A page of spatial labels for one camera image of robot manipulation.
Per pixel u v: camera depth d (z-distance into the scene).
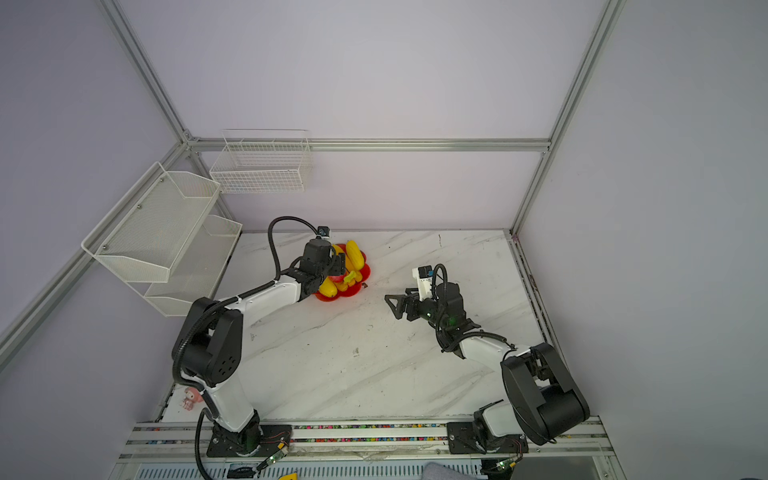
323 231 0.82
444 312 0.68
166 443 0.75
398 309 0.77
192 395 0.78
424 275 0.76
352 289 0.98
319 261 0.74
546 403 0.43
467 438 0.73
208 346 0.48
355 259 1.03
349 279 0.94
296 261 0.76
